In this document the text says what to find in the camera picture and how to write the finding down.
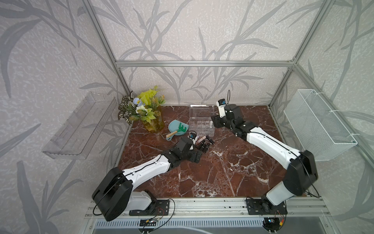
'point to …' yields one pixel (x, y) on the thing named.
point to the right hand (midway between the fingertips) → (215, 114)
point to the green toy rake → (181, 128)
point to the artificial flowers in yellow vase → (146, 107)
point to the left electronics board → (147, 222)
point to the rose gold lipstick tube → (203, 137)
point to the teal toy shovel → (176, 127)
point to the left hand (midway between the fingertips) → (196, 151)
